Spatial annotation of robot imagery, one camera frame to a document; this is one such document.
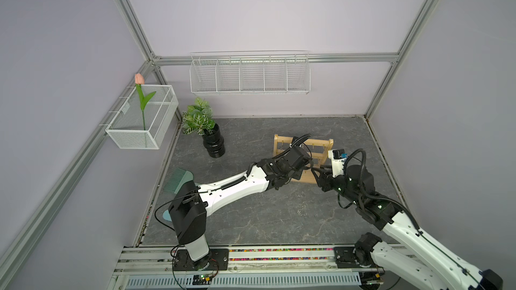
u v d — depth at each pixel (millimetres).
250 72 979
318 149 727
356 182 526
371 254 622
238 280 708
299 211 846
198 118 843
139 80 790
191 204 469
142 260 757
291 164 580
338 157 631
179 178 954
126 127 717
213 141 959
